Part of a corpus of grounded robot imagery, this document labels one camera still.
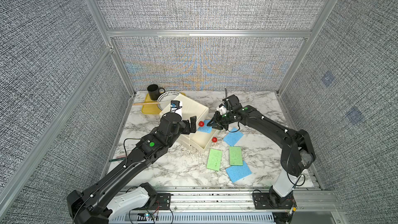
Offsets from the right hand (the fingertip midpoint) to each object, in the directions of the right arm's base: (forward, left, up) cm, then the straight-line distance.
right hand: (207, 121), depth 82 cm
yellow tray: (+20, +36, -16) cm, 45 cm away
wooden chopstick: (+23, +41, -13) cm, 49 cm away
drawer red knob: (-7, -4, -7) cm, 11 cm away
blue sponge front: (-22, -15, -17) cm, 31 cm away
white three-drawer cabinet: (-3, +1, -8) cm, 9 cm away
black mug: (+32, +35, -11) cm, 49 cm away
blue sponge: (-2, +1, -3) cm, 4 cm away
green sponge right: (-14, -16, -16) cm, 26 cm away
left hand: (-4, +8, +11) cm, 14 cm away
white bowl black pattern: (+32, +28, -17) cm, 46 cm away
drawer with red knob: (-2, +3, +1) cm, 4 cm away
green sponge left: (-15, -4, -16) cm, 22 cm away
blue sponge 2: (-2, -16, -17) cm, 24 cm away
